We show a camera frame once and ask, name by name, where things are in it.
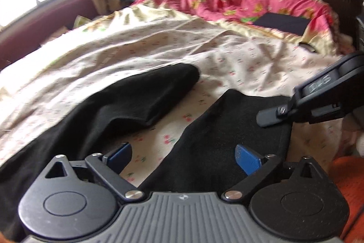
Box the dark folded cloth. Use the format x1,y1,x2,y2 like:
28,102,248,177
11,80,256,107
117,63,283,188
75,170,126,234
253,12,310,36

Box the cherry print bed sheet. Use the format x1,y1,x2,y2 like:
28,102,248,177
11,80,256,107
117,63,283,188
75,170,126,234
1,5,336,185

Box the orange red cloth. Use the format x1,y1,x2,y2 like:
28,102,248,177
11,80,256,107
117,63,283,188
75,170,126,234
329,156,363,242

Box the black pants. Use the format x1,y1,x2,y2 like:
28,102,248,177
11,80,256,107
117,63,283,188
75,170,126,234
1,64,292,240

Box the pink floral quilt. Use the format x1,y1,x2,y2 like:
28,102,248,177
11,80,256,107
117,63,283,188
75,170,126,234
135,0,339,56

